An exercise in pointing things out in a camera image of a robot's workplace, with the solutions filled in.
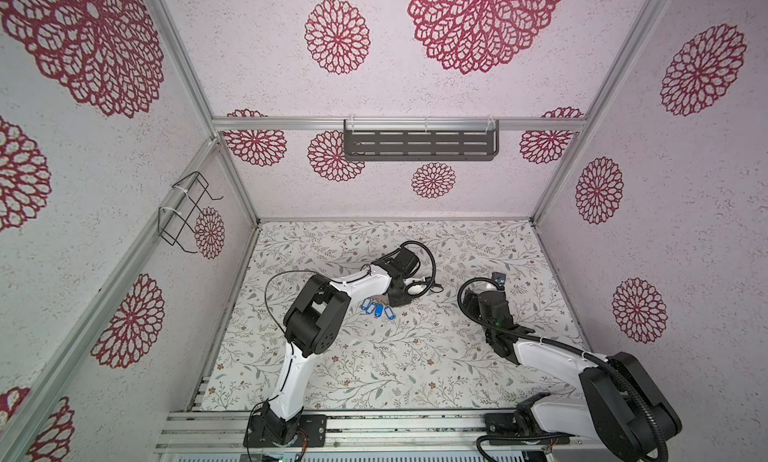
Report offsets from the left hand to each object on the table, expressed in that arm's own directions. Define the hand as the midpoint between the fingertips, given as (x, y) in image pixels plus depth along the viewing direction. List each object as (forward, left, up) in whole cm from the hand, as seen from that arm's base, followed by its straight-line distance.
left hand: (399, 295), depth 99 cm
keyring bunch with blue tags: (-3, +7, -1) cm, 8 cm away
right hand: (-4, -23, +9) cm, 25 cm away
